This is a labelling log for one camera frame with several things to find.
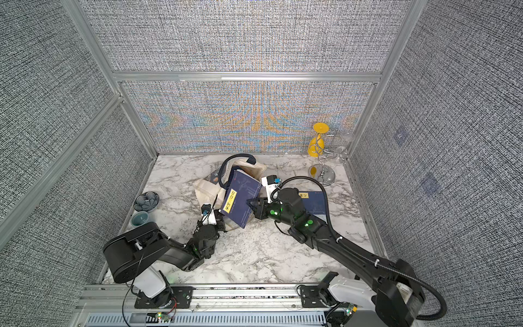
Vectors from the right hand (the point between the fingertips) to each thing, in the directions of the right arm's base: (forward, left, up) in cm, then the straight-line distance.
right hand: (247, 197), depth 71 cm
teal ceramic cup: (+2, +48, -20) cm, 52 cm away
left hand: (+5, +13, -16) cm, 21 cm away
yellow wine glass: (+32, -31, -8) cm, 45 cm away
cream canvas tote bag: (+12, +15, -12) cm, 22 cm away
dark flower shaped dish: (+12, +50, -24) cm, 57 cm away
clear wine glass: (+34, -43, -4) cm, 55 cm away
